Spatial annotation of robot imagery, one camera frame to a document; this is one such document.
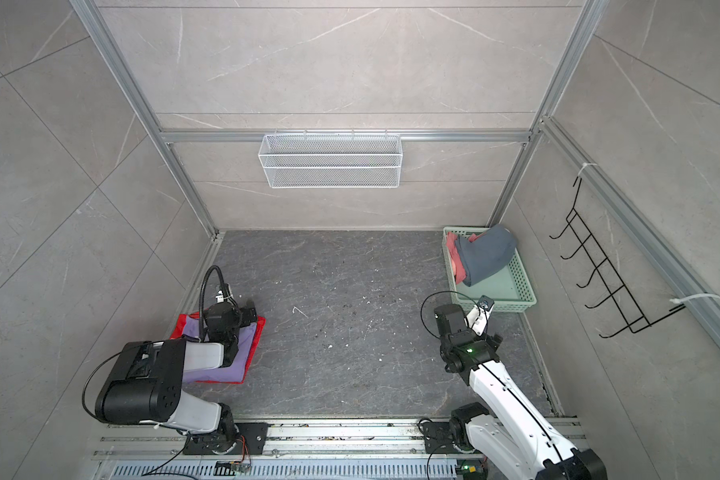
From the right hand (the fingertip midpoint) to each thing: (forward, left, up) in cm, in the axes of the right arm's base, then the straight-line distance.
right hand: (475, 319), depth 82 cm
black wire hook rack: (+1, -25, +19) cm, 32 cm away
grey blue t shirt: (+26, -11, -3) cm, 28 cm away
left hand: (+12, +73, -5) cm, 74 cm away
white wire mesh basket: (+52, +42, +18) cm, 69 cm away
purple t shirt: (-10, +68, -8) cm, 69 cm away
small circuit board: (-32, +64, -12) cm, 72 cm away
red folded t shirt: (+2, +88, -8) cm, 88 cm away
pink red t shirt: (+24, -1, -5) cm, 25 cm away
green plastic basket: (+18, -21, -13) cm, 31 cm away
